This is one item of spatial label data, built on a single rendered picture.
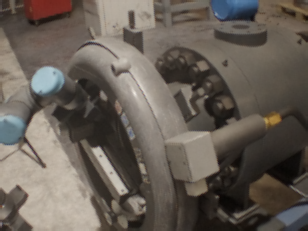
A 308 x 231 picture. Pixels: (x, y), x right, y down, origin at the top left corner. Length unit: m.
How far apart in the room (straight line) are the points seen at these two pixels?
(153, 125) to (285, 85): 0.59
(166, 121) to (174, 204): 0.23
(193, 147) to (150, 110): 0.17
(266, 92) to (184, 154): 0.52
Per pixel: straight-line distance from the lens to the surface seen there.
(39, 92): 1.19
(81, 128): 1.39
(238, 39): 1.49
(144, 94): 1.08
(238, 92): 1.33
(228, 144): 1.05
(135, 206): 1.32
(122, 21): 5.21
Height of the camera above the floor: 1.31
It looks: 26 degrees down
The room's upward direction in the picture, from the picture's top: 6 degrees counter-clockwise
